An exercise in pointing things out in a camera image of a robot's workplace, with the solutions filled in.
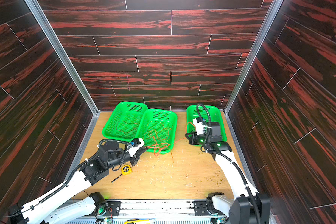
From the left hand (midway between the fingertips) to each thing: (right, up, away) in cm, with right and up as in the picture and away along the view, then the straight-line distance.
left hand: (146, 147), depth 70 cm
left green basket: (-25, +15, +45) cm, 54 cm away
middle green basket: (+11, +17, +43) cm, 48 cm away
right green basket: (+45, +20, +41) cm, 64 cm away
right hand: (+25, +6, +11) cm, 28 cm away
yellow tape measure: (-15, -17, +16) cm, 28 cm away
